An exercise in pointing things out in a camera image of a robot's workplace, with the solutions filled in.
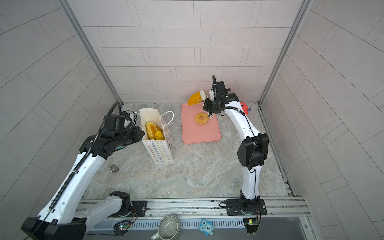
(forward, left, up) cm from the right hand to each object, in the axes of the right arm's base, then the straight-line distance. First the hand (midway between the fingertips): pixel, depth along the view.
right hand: (204, 106), depth 86 cm
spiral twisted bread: (-9, +31, -6) cm, 33 cm away
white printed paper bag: (-23, +25, -8) cm, 35 cm away
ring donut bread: (+4, +2, -18) cm, 19 cm away
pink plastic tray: (-2, +8, -22) cm, 23 cm away
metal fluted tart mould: (-54, +20, -21) cm, 61 cm away
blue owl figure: (-55, +3, -20) cm, 59 cm away
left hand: (-17, +28, +3) cm, 33 cm away
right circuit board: (-55, -17, -23) cm, 62 cm away
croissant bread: (+7, +5, 0) cm, 9 cm away
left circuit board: (-52, +41, -19) cm, 69 cm away
